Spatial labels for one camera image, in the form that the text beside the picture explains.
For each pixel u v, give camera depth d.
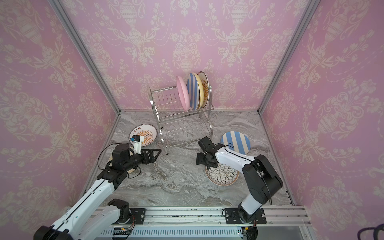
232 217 0.73
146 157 0.70
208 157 0.65
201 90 0.73
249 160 0.49
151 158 0.70
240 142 1.03
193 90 0.79
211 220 0.73
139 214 0.74
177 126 1.06
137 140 0.70
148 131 1.08
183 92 0.70
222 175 0.87
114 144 1.03
